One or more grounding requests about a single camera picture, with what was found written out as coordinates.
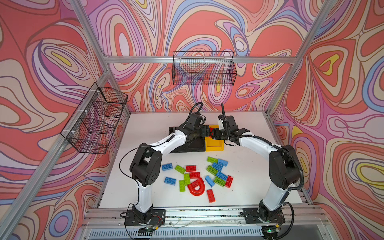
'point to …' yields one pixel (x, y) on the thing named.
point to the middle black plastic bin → (198, 145)
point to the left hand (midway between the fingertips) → (209, 129)
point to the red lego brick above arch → (194, 175)
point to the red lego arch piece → (191, 187)
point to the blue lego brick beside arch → (209, 181)
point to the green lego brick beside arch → (187, 179)
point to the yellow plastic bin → (212, 144)
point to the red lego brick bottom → (210, 195)
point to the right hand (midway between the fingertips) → (214, 136)
